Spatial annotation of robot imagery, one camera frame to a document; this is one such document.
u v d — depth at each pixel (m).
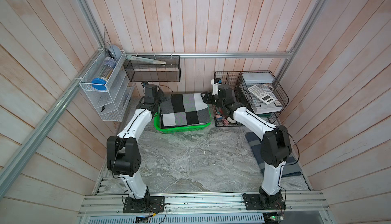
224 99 0.70
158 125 0.92
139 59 0.92
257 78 1.01
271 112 0.93
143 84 0.78
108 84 0.71
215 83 0.79
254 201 0.73
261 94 0.92
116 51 0.84
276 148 0.50
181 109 0.93
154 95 0.70
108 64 0.77
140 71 1.07
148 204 0.67
